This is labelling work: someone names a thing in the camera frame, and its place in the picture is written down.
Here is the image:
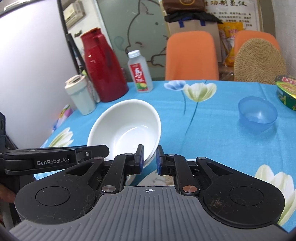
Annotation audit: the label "orange chair right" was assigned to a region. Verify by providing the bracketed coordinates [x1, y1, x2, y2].
[234, 30, 280, 56]

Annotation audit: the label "brown paper bag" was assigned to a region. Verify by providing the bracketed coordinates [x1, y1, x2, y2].
[162, 0, 205, 14]

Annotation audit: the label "white wall poster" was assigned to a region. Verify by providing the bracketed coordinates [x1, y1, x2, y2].
[204, 0, 261, 31]

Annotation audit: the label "cardboard box blue handles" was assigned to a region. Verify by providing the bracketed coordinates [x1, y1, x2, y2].
[168, 20, 222, 62]

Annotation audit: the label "blue floral tablecloth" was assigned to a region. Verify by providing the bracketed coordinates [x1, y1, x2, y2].
[33, 79, 296, 233]

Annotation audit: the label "black cloth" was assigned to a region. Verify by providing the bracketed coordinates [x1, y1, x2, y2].
[164, 10, 223, 24]

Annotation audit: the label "orange chair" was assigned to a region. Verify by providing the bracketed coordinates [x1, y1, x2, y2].
[234, 30, 280, 56]
[165, 31, 219, 80]

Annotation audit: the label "black light stand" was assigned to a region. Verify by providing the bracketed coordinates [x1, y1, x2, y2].
[57, 0, 86, 74]

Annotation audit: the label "orange chair left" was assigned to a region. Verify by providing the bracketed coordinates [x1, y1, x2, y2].
[165, 31, 219, 80]

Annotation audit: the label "woven straw cushion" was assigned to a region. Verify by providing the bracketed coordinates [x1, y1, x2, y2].
[234, 38, 287, 85]

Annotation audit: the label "red thermos jug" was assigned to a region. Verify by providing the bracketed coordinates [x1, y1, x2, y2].
[81, 28, 128, 102]

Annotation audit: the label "left hand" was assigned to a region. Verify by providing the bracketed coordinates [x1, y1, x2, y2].
[0, 184, 17, 223]

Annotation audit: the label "white ribbed bowl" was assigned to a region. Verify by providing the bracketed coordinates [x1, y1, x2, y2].
[87, 99, 162, 167]

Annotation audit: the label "yellow snack bag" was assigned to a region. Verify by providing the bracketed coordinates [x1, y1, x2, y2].
[218, 22, 244, 67]

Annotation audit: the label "green instant noodle bowl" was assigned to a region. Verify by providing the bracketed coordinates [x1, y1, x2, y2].
[275, 75, 296, 111]

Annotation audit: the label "clear juice bottle red label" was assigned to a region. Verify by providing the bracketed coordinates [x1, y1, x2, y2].
[128, 50, 153, 92]

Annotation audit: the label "white travel mug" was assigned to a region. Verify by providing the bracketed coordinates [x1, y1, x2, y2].
[65, 75, 96, 115]

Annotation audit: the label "blue plastic bowl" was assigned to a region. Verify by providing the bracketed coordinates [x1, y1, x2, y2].
[238, 96, 278, 133]

